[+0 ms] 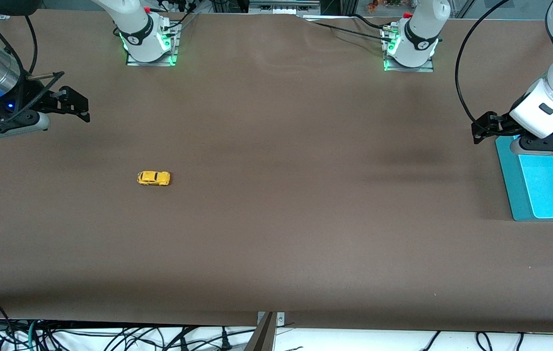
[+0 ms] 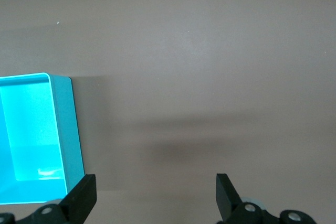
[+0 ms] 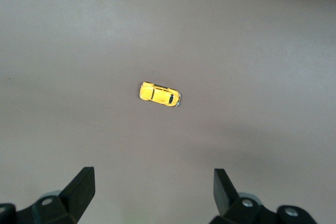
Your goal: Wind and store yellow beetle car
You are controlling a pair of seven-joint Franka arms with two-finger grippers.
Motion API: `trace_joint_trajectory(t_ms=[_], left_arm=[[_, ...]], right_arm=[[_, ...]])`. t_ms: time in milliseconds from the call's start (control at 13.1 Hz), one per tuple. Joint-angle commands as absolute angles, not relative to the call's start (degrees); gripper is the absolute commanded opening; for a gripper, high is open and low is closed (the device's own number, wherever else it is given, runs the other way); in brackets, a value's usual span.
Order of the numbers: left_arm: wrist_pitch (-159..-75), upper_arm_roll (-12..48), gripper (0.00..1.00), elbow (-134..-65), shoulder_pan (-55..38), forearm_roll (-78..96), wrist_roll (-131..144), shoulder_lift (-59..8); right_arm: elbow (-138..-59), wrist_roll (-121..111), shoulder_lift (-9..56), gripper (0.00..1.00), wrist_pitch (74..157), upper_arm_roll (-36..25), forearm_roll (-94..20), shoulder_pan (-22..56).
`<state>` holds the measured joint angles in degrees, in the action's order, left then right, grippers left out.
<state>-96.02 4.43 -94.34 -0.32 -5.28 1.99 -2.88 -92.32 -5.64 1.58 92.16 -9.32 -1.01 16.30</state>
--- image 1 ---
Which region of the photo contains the long black base cable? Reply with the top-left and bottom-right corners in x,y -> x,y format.
303,19 -> 393,42

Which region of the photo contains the teal floor cable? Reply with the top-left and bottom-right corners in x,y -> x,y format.
26,319 -> 39,351

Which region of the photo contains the short black base cable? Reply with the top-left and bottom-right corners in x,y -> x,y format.
352,13 -> 395,31

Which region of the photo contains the dark metal support beam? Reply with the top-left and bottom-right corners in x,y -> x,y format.
243,312 -> 277,351

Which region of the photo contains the yellow beetle toy car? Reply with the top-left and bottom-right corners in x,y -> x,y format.
137,171 -> 171,187

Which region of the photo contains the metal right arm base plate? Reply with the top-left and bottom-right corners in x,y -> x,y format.
126,21 -> 180,67

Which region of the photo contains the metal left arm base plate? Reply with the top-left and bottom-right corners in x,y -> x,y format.
382,24 -> 436,73

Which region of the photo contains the small metal table bracket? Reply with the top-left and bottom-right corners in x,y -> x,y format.
257,311 -> 286,326

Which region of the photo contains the grey metal equipment box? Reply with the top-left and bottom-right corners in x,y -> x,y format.
248,0 -> 321,16

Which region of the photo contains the brown table cover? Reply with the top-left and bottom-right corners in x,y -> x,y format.
0,10 -> 553,335

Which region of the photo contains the black right base cable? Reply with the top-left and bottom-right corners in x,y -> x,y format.
159,9 -> 200,32

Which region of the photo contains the teal plastic storage bin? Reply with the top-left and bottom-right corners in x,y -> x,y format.
495,123 -> 553,222

